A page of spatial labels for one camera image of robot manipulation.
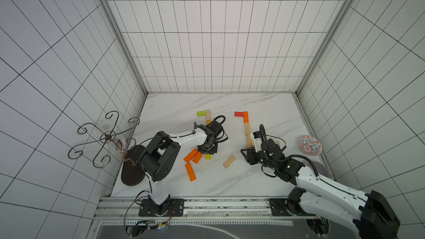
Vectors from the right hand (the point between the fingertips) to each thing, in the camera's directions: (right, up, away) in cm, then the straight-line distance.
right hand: (243, 146), depth 82 cm
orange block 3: (-24, -8, +6) cm, 26 cm away
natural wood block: (+6, +6, +19) cm, 21 cm away
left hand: (-19, -6, +8) cm, 21 cm away
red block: (+2, +15, +25) cm, 29 cm away
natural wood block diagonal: (-7, -10, +6) cm, 13 cm away
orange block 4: (-27, -14, +1) cm, 30 cm away
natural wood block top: (-19, +14, +25) cm, 34 cm away
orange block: (+6, +13, +24) cm, 28 cm away
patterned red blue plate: (+40, -2, +10) cm, 41 cm away
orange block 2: (-28, -7, +7) cm, 30 cm away
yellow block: (-18, -8, +7) cm, 21 cm away
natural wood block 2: (+9, +6, -21) cm, 24 cm away
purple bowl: (+39, -11, -1) cm, 41 cm away
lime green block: (-23, +16, +25) cm, 38 cm away
